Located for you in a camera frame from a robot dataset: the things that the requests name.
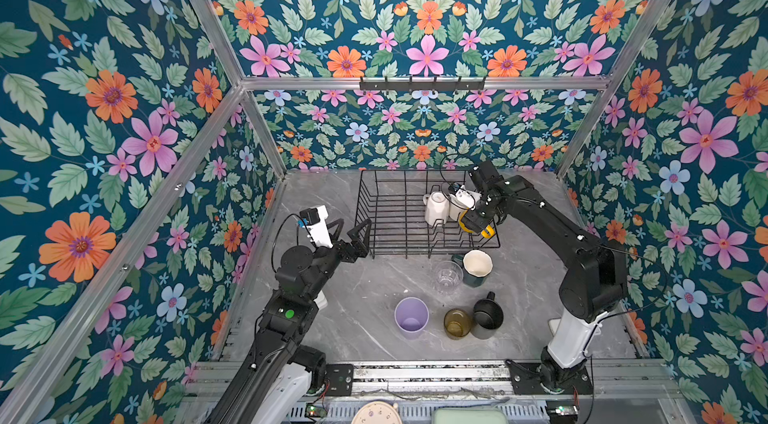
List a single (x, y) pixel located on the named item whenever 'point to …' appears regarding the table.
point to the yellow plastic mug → (488, 232)
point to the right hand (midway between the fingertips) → (478, 209)
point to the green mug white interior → (476, 264)
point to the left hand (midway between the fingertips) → (360, 216)
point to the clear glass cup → (448, 277)
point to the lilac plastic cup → (411, 316)
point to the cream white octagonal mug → (436, 208)
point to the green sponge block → (469, 416)
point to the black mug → (487, 316)
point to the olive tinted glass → (457, 323)
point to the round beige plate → (377, 412)
